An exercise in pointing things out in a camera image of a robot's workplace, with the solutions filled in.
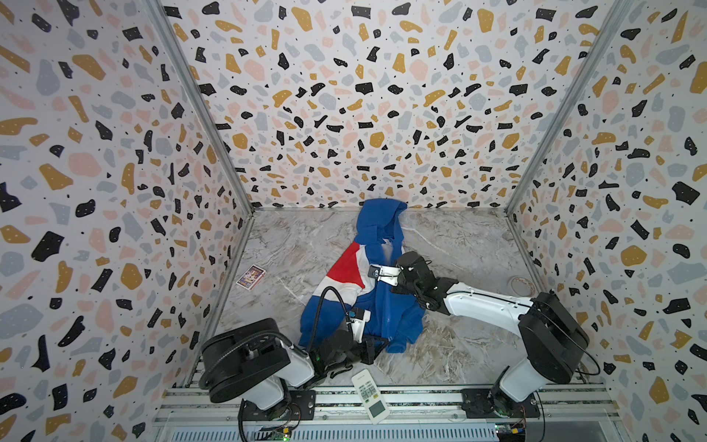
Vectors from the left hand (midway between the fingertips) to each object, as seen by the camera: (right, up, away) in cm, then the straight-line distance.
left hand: (391, 343), depth 78 cm
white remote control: (-6, -13, -3) cm, 15 cm away
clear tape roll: (+48, +13, +20) cm, 53 cm away
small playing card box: (-48, +16, +20) cm, 54 cm away
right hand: (0, +24, +9) cm, 25 cm away
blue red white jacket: (-15, +13, +15) cm, 24 cm away
